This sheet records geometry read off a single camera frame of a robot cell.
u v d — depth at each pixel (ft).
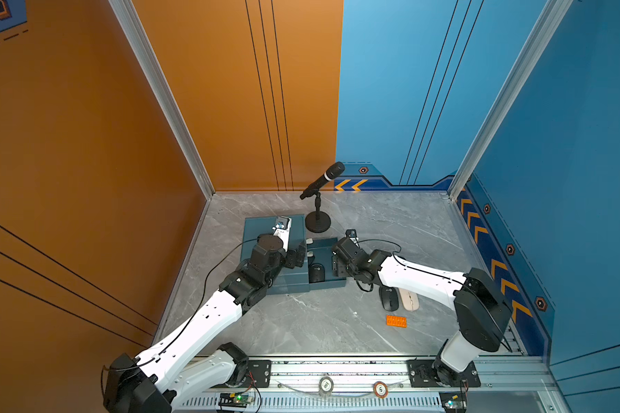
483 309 1.41
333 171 2.78
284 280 2.66
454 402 2.33
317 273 3.03
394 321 2.71
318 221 3.53
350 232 2.55
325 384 2.19
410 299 2.80
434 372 2.15
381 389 2.33
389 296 2.87
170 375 1.37
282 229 2.11
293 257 2.21
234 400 2.32
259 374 2.45
